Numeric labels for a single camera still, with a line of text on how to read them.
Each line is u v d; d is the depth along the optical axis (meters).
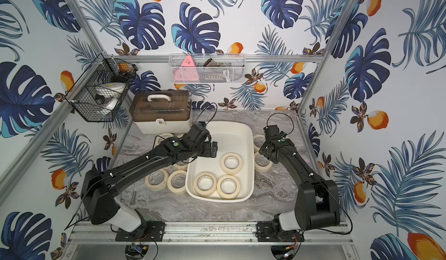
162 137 1.03
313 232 0.78
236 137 1.06
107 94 0.81
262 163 0.95
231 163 0.94
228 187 0.86
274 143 0.62
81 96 0.75
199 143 0.62
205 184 0.86
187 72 0.89
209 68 0.92
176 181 0.90
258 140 1.04
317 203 0.43
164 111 0.92
